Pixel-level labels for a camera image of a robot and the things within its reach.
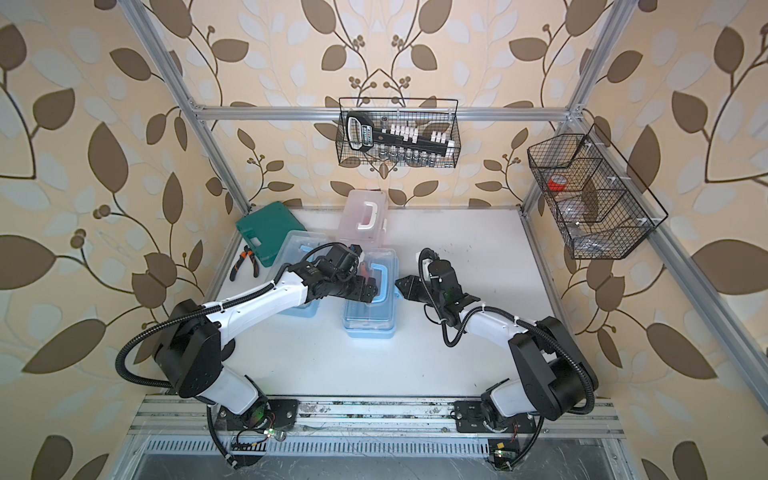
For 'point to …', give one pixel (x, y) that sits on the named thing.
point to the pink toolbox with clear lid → (364, 220)
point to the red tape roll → (557, 183)
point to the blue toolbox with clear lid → (294, 247)
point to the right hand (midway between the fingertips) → (397, 283)
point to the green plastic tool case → (263, 229)
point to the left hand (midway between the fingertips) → (362, 286)
